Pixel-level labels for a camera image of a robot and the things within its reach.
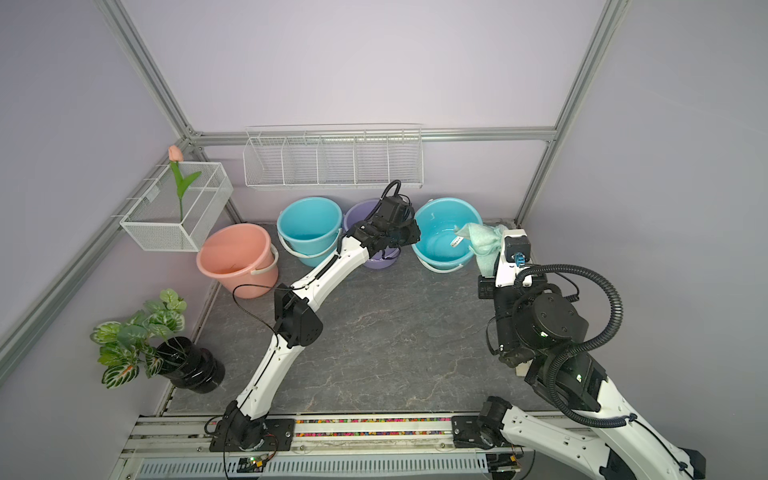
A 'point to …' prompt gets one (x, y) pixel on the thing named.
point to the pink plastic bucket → (240, 257)
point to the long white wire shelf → (379, 155)
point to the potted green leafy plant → (148, 337)
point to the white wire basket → (178, 210)
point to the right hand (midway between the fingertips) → (510, 247)
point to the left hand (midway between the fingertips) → (426, 233)
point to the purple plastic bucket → (360, 211)
